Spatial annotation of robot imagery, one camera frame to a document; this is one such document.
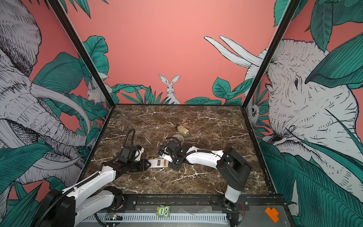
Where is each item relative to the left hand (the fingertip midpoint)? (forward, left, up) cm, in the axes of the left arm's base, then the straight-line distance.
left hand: (149, 163), depth 85 cm
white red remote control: (+1, -5, -3) cm, 6 cm away
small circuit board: (-26, +15, -3) cm, 30 cm away
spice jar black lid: (+25, -21, -2) cm, 33 cm away
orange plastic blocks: (-29, -66, -1) cm, 72 cm away
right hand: (0, -14, +1) cm, 14 cm away
